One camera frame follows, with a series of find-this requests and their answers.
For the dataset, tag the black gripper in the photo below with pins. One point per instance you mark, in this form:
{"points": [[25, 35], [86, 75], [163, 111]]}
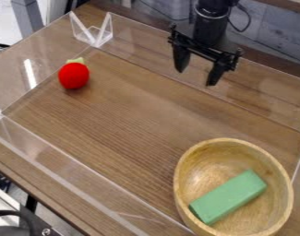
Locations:
{"points": [[203, 37]]}

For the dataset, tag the brown wooden bowl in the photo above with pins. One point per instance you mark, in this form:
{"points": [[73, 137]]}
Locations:
{"points": [[208, 164]]}

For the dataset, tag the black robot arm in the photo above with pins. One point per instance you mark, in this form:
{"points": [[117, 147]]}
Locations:
{"points": [[215, 3]]}

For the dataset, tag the red plush strawberry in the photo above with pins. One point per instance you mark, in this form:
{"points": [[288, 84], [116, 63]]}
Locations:
{"points": [[73, 74]]}

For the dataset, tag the green rectangular block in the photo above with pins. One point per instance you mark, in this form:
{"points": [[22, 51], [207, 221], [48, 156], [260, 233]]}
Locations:
{"points": [[228, 197]]}

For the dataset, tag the black device bottom left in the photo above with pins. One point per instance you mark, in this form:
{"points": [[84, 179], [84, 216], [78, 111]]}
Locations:
{"points": [[23, 223]]}

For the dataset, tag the clear acrylic corner bracket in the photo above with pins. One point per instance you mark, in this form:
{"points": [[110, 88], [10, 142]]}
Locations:
{"points": [[93, 35]]}

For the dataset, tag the grey post top left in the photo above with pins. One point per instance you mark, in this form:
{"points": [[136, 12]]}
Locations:
{"points": [[26, 11]]}

